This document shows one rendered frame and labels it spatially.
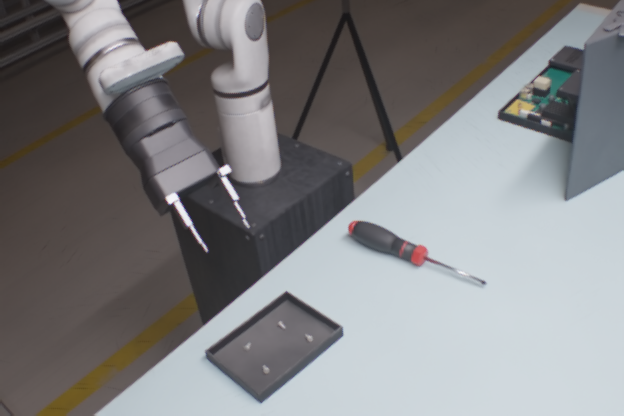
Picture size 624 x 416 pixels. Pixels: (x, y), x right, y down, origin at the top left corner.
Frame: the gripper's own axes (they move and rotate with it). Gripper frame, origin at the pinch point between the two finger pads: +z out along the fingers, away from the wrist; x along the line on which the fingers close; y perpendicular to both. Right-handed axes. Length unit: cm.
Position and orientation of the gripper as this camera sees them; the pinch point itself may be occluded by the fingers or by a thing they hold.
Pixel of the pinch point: (227, 238)
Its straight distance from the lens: 66.0
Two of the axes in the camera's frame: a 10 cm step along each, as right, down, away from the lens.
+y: -3.7, 3.1, 8.7
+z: 5.3, 8.5, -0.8
